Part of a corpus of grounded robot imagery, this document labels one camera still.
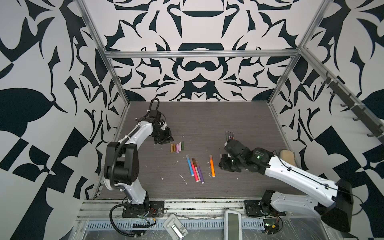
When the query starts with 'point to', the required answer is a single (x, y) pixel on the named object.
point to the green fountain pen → (226, 137)
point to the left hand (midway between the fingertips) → (172, 138)
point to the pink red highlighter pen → (194, 170)
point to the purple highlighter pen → (200, 172)
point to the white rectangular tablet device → (232, 225)
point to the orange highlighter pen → (212, 166)
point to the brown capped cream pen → (194, 162)
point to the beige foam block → (288, 156)
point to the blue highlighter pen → (189, 165)
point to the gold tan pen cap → (174, 147)
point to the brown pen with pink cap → (232, 139)
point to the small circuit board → (271, 226)
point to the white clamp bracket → (174, 228)
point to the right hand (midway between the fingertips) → (218, 165)
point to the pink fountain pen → (231, 137)
